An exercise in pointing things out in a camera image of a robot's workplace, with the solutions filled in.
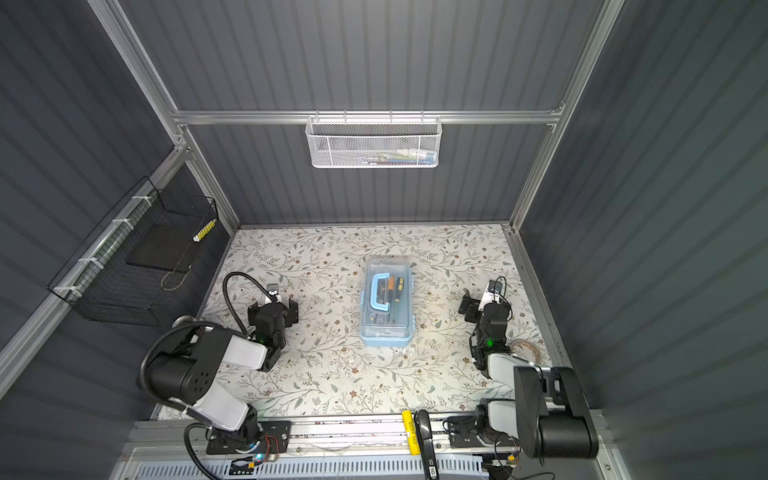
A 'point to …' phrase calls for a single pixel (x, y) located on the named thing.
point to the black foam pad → (166, 246)
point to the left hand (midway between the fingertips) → (272, 303)
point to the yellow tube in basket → (202, 233)
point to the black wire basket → (98, 283)
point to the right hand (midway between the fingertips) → (487, 296)
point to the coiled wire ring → (539, 355)
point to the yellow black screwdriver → (399, 291)
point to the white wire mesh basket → (374, 141)
